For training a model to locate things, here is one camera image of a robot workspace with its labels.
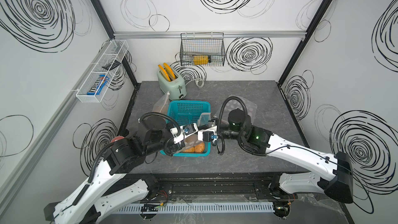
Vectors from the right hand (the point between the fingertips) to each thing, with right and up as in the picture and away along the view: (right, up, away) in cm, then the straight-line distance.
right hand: (195, 126), depth 61 cm
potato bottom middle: (-3, -17, +21) cm, 27 cm away
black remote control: (-43, +29, +19) cm, 55 cm away
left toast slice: (-21, +27, +36) cm, 50 cm away
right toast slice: (-18, +29, +39) cm, 52 cm away
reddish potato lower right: (+2, -16, +20) cm, 25 cm away
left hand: (-3, 0, -1) cm, 3 cm away
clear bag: (+25, +7, +45) cm, 52 cm away
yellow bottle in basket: (+3, +33, +25) cm, 42 cm away
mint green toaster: (-14, +17, +38) cm, 44 cm away
